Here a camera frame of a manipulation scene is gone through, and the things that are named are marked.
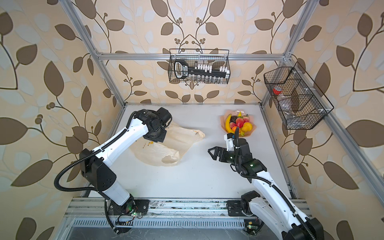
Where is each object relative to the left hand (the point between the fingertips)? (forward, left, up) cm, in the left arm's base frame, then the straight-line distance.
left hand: (159, 137), depth 80 cm
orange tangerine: (+17, -45, -13) cm, 50 cm away
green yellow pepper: (+27, -50, -12) cm, 58 cm away
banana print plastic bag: (-8, -5, -1) cm, 10 cm away
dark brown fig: (+25, -45, -13) cm, 53 cm away
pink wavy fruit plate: (+32, -48, -14) cm, 59 cm away
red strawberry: (+21, -45, -14) cm, 51 cm away
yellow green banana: (+21, -41, -13) cm, 48 cm away
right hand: (-6, -31, -4) cm, 31 cm away
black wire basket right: (+20, -73, +13) cm, 77 cm away
